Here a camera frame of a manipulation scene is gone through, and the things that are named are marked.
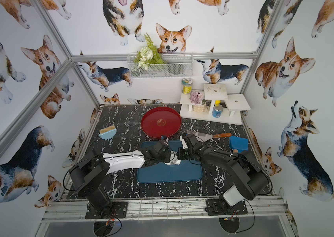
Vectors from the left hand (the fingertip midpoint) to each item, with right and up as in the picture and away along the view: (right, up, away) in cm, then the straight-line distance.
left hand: (169, 152), depth 91 cm
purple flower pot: (+21, +30, +19) cm, 41 cm away
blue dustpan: (+45, +4, +8) cm, 46 cm away
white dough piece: (+5, -6, -1) cm, 8 cm away
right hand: (+7, +1, -1) cm, 7 cm away
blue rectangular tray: (-5, -10, -5) cm, 12 cm away
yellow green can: (+12, +45, +12) cm, 48 cm away
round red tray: (-7, +19, +19) cm, 28 cm away
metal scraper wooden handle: (+24, +8, +10) cm, 27 cm away
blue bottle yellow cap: (+34, +27, +16) cm, 46 cm away
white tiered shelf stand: (+31, +31, +15) cm, 47 cm away
